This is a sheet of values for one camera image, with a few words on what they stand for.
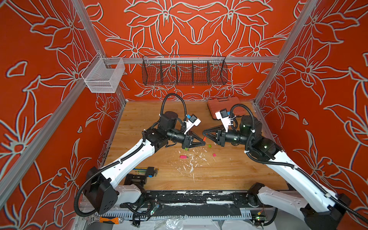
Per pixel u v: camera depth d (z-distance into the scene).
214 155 0.90
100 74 0.91
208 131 0.60
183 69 0.96
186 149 0.92
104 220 0.67
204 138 0.61
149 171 0.81
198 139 0.61
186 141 0.57
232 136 0.55
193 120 0.59
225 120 0.56
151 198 0.74
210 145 0.62
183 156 0.88
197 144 0.61
